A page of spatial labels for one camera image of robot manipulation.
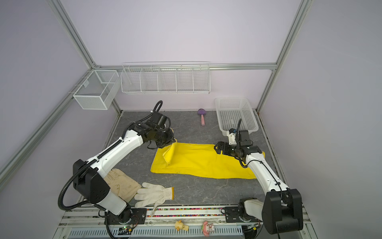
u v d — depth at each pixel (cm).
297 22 74
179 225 68
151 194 81
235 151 71
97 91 96
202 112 120
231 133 77
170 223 72
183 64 94
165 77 99
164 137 72
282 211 40
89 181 42
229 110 120
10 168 51
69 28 75
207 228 68
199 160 93
